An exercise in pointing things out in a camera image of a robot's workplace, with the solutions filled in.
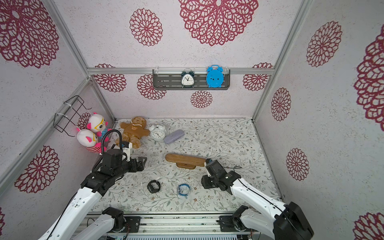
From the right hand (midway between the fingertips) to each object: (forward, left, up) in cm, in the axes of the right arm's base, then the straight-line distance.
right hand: (203, 179), depth 83 cm
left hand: (+5, +34, +12) cm, 36 cm away
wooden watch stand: (+10, +10, +2) cm, 14 cm away
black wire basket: (+26, +70, +29) cm, 80 cm away
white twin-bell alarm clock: (+31, +30, +3) cm, 44 cm away
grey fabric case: (+32, +21, -3) cm, 39 cm away
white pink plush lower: (+16, +65, +16) cm, 69 cm away
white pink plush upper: (+29, +66, +14) cm, 73 cm away
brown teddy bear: (+32, +47, +3) cm, 57 cm away
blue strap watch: (-4, +11, -6) cm, 13 cm away
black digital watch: (-5, +28, -1) cm, 29 cm away
